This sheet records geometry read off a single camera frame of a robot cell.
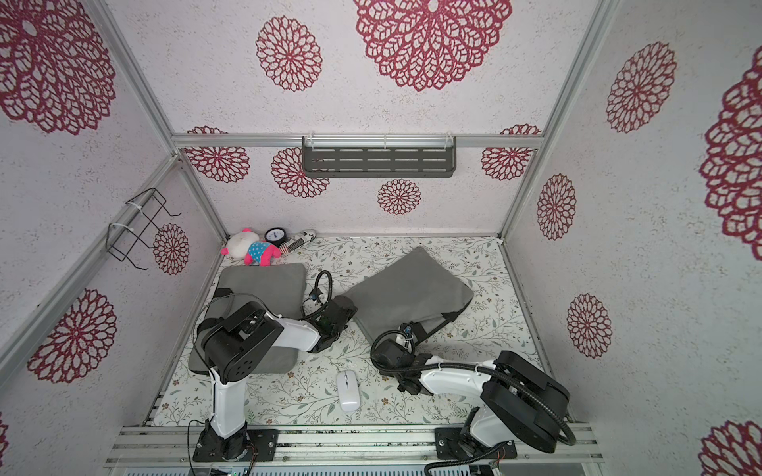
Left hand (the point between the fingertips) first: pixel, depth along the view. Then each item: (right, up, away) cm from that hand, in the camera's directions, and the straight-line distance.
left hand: (356, 300), depth 100 cm
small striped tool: (-22, +22, +17) cm, 36 cm away
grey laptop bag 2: (+20, +3, +2) cm, 20 cm away
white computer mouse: (-1, -23, -19) cm, 29 cm away
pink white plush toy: (-43, +19, +13) cm, 49 cm away
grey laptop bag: (-27, +4, +3) cm, 27 cm away
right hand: (+9, -16, -11) cm, 22 cm away
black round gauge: (-33, +23, +18) cm, 44 cm away
